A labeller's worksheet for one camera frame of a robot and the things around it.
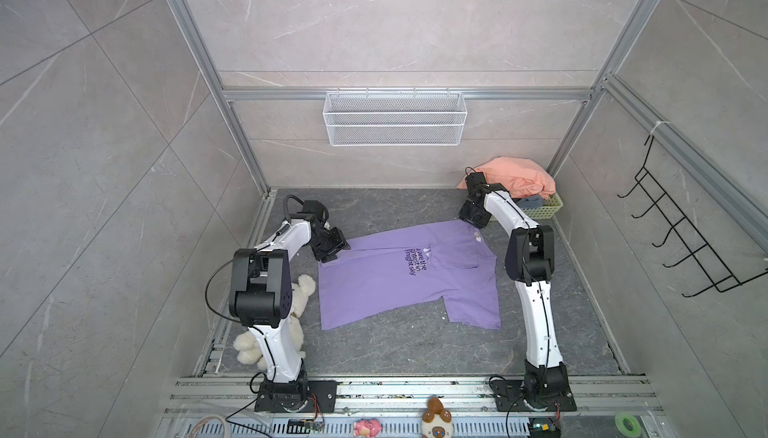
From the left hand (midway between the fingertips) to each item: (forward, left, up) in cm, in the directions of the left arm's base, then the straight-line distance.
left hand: (344, 243), depth 96 cm
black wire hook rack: (-29, -80, +27) cm, 90 cm away
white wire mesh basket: (+35, -17, +23) cm, 45 cm away
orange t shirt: (+23, -65, +6) cm, 69 cm away
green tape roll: (-51, -70, -5) cm, 87 cm away
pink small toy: (-49, -8, -3) cm, 50 cm away
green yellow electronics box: (-51, -50, -6) cm, 71 cm away
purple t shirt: (-4, -34, -6) cm, 35 cm away
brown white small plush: (-49, -24, -3) cm, 54 cm away
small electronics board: (-48, +9, -9) cm, 49 cm away
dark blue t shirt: (+13, -66, +3) cm, 67 cm away
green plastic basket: (+13, -74, -1) cm, 75 cm away
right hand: (+14, -45, -5) cm, 47 cm away
